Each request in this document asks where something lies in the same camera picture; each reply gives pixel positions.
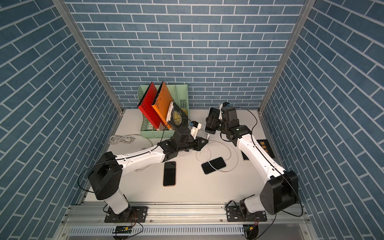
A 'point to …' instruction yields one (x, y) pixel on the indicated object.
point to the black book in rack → (176, 116)
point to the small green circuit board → (123, 229)
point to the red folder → (145, 106)
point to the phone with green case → (218, 163)
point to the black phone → (212, 120)
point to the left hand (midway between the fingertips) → (212, 143)
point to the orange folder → (162, 102)
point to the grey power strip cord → (115, 139)
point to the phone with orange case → (169, 174)
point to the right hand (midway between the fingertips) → (213, 119)
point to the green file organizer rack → (179, 93)
